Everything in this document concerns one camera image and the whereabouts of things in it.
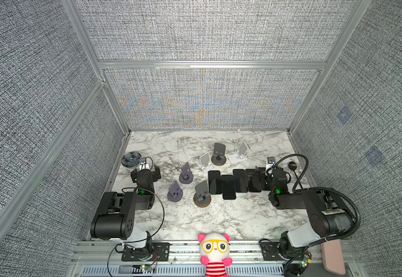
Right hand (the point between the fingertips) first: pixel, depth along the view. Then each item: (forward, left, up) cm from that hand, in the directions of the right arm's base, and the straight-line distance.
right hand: (267, 165), depth 94 cm
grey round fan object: (+7, +77, -3) cm, 77 cm away
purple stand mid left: (-6, +44, -2) cm, 44 cm away
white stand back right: (+9, +13, -1) cm, 15 cm away
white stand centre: (+3, +34, 0) cm, 34 cm away
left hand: (-2, +66, +2) cm, 66 cm away
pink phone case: (-42, -18, -6) cm, 46 cm away
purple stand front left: (-16, +49, -2) cm, 51 cm away
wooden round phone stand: (-18, +35, -1) cm, 40 cm away
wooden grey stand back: (+8, +25, -4) cm, 27 cm away
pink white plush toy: (-40, +31, +1) cm, 50 cm away
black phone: (-6, +28, -7) cm, 30 cm away
